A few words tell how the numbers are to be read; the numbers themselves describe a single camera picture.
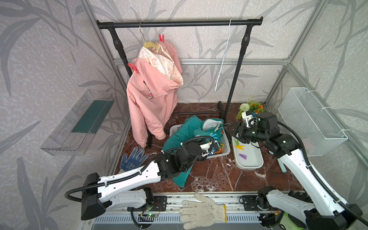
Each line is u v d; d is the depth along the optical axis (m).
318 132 0.61
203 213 0.71
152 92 0.71
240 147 0.94
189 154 0.47
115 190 0.41
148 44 0.64
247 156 0.90
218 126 0.83
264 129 0.53
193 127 0.87
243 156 0.89
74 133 0.65
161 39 0.71
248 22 0.57
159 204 0.72
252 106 0.98
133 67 0.57
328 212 0.37
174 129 0.93
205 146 0.59
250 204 0.73
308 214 0.45
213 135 0.70
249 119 0.63
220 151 0.89
